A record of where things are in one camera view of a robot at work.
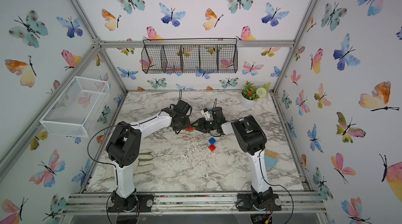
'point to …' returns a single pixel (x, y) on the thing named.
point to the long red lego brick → (190, 129)
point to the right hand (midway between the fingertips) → (194, 125)
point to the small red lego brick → (212, 147)
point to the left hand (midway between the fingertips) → (188, 124)
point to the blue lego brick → (212, 141)
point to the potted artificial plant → (250, 94)
